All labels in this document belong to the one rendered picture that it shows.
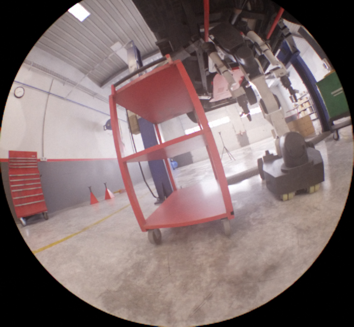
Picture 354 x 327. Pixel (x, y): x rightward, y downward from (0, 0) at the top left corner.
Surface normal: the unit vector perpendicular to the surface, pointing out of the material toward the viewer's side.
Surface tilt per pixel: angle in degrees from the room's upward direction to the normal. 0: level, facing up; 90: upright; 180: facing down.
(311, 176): 90
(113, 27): 180
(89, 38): 180
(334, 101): 86
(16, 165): 90
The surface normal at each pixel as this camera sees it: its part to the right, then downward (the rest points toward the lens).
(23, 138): 0.93, -0.31
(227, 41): -0.57, 0.36
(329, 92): -0.96, 0.18
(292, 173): -0.66, 0.12
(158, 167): -0.24, -0.04
